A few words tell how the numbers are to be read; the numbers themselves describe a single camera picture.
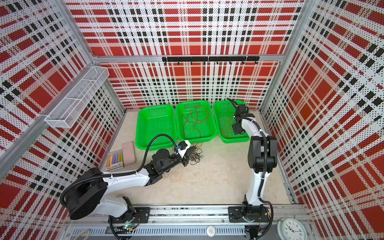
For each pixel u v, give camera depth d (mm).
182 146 636
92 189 423
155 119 1187
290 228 666
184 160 686
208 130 1090
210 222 731
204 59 884
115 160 929
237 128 910
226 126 1112
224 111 1271
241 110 798
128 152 956
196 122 1140
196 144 763
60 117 675
